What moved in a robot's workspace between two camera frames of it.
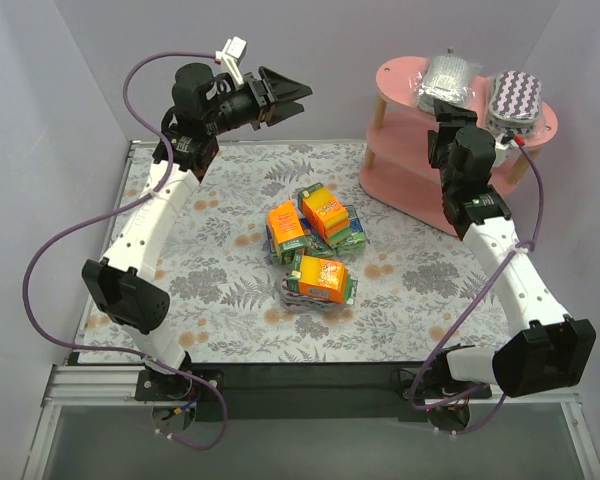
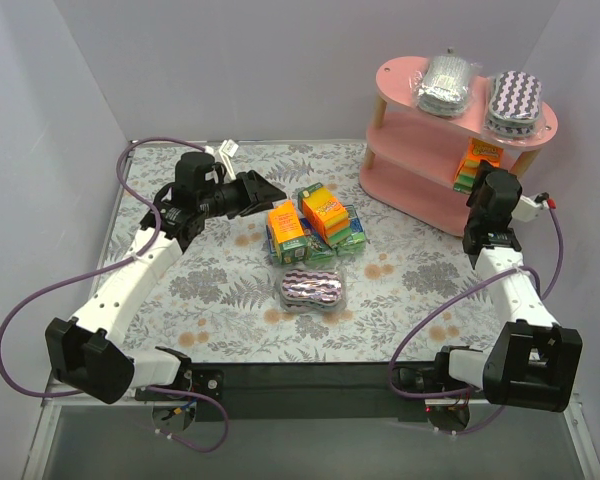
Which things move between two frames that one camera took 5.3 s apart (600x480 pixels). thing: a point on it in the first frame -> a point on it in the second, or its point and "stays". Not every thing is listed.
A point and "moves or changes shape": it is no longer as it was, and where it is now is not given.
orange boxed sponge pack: [326, 211] stays
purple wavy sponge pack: [514, 102] stays
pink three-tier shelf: [396, 175] stays
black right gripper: [453, 115] -> [481, 176]
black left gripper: [262, 100] -> [247, 189]
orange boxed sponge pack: [323, 279] moves or changes shape
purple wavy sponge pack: [300, 303] stays
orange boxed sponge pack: [285, 229] stays
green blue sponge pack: [315, 242] stays
